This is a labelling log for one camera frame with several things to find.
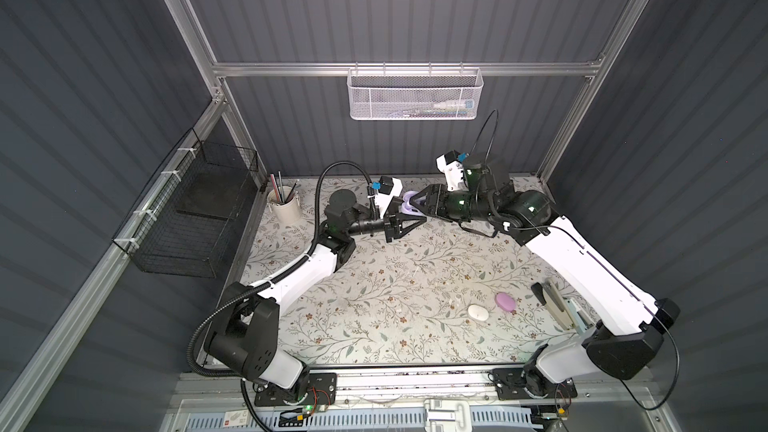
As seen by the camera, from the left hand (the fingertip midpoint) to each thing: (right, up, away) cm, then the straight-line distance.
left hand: (428, 219), depth 68 cm
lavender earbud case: (-5, +3, -2) cm, 6 cm away
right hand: (-3, +4, -3) cm, 6 cm away
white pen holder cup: (-44, +4, +30) cm, 54 cm away
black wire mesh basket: (-61, -1, +5) cm, 61 cm away
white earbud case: (+16, -27, +16) cm, 36 cm away
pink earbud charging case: (+26, -26, +20) cm, 41 cm away
